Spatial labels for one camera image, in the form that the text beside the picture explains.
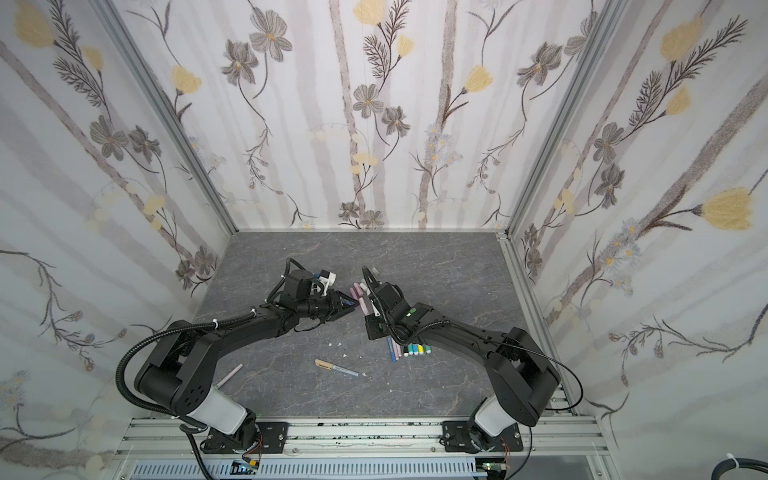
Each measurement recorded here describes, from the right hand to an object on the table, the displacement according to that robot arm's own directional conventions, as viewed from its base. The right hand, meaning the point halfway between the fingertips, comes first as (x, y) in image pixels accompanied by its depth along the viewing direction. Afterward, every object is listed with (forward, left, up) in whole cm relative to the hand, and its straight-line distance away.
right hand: (362, 317), depth 83 cm
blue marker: (-5, -17, -10) cm, 20 cm away
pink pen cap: (+15, +3, -11) cm, 19 cm away
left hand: (+5, +3, +2) cm, 6 cm away
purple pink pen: (-5, -10, -10) cm, 15 cm away
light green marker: (-5, -20, -9) cm, 23 cm away
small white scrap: (-4, +10, -12) cm, 16 cm away
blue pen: (-5, -9, -10) cm, 15 cm away
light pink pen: (+4, 0, -2) cm, 5 cm away
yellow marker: (-5, -18, -10) cm, 21 cm away
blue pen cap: (+4, +4, +2) cm, 6 cm away
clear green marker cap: (+24, -2, -12) cm, 27 cm away
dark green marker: (-5, -15, -10) cm, 19 cm away
